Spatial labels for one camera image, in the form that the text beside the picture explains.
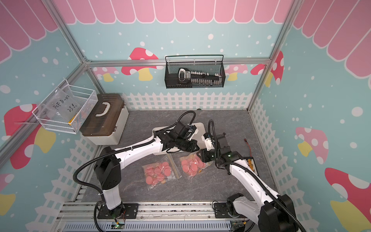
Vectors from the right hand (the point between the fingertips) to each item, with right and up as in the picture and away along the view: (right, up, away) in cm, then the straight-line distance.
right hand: (200, 152), depth 82 cm
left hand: (-1, +1, -2) cm, 2 cm away
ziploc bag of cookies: (-25, -13, +3) cm, 28 cm away
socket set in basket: (+1, +45, +7) cm, 45 cm away
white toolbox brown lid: (-57, +16, +5) cm, 59 cm away
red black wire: (+35, -1, +15) cm, 39 cm away
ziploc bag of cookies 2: (-4, -8, +5) cm, 11 cm away
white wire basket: (-65, +31, +1) cm, 72 cm away
